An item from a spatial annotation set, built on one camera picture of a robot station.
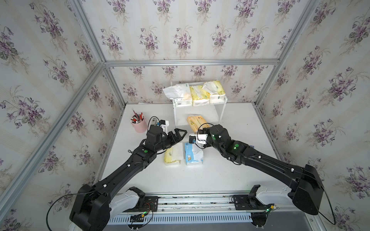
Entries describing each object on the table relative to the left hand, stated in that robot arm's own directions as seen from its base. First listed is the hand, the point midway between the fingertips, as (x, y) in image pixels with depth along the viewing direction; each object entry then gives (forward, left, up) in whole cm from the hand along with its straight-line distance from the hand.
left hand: (184, 136), depth 76 cm
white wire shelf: (+22, -20, -5) cm, 30 cm away
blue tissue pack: (-4, -6, -15) cm, 17 cm away
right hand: (+5, -11, +2) cm, 12 cm away
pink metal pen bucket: (+18, +30, -11) cm, 37 cm away
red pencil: (+24, +33, -10) cm, 43 cm away
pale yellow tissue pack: (-3, +7, -17) cm, 19 cm away
